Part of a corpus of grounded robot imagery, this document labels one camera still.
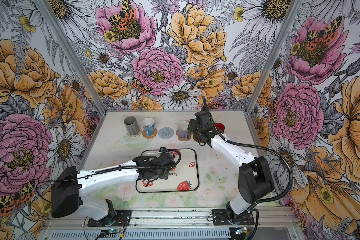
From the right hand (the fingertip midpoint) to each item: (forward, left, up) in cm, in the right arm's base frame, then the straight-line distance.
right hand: (194, 127), depth 88 cm
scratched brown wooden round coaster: (+5, -1, -18) cm, 19 cm away
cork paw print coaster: (+3, +7, -16) cm, 18 cm away
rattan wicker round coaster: (+7, +29, -17) cm, 34 cm away
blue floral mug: (+9, +29, -8) cm, 31 cm away
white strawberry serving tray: (-23, +7, -18) cm, 30 cm away
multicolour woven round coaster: (+5, +40, -13) cm, 42 cm away
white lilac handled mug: (+12, +7, -16) cm, 21 cm away
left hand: (-23, +19, -10) cm, 31 cm away
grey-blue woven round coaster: (+10, +19, -18) cm, 28 cm away
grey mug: (+10, +41, -7) cm, 42 cm away
